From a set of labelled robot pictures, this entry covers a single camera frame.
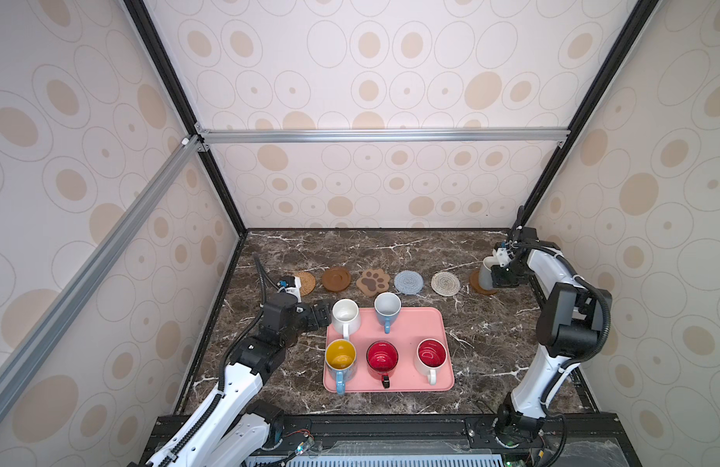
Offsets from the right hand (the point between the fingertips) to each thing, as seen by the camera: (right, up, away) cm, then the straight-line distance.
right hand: (501, 280), depth 96 cm
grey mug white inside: (-5, +2, +1) cm, 6 cm away
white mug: (-51, -11, -3) cm, 53 cm away
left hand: (-56, -4, -18) cm, 59 cm away
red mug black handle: (-40, -22, -11) cm, 47 cm away
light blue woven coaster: (-30, -1, +7) cm, 31 cm away
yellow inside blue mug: (-52, -22, -11) cm, 58 cm away
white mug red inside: (-26, -21, -11) cm, 35 cm away
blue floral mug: (-38, -8, -6) cm, 39 cm away
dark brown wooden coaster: (-56, 0, +8) cm, 56 cm away
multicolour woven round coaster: (-17, -2, +7) cm, 18 cm away
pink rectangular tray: (-30, -14, -3) cm, 34 cm away
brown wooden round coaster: (-7, -1, +7) cm, 9 cm away
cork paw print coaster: (-42, -1, +8) cm, 43 cm away
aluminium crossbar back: (+16, +73, +60) cm, 96 cm away
